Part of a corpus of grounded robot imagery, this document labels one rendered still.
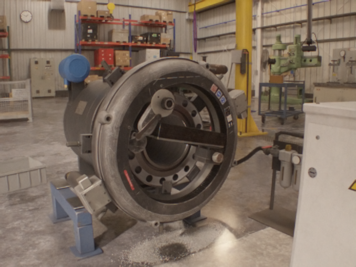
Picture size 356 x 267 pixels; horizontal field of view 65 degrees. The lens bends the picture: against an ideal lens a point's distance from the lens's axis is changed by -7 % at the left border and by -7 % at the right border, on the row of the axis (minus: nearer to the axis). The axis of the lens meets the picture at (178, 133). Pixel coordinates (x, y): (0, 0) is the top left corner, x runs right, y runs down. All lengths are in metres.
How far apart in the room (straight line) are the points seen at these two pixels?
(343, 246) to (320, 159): 0.17
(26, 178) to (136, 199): 1.62
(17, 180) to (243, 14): 3.97
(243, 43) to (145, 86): 3.89
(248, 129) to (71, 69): 3.72
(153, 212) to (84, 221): 0.42
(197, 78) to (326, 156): 0.84
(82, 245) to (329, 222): 1.27
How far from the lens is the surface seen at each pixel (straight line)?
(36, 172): 2.76
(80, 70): 1.84
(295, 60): 12.36
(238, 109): 1.58
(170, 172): 1.47
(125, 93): 1.16
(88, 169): 1.99
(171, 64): 1.26
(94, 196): 1.21
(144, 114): 1.20
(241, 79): 4.95
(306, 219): 0.68
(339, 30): 13.44
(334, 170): 0.61
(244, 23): 5.03
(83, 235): 1.62
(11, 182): 2.71
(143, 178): 1.40
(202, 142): 1.36
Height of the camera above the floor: 0.89
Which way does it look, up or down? 10 degrees down
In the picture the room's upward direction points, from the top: straight up
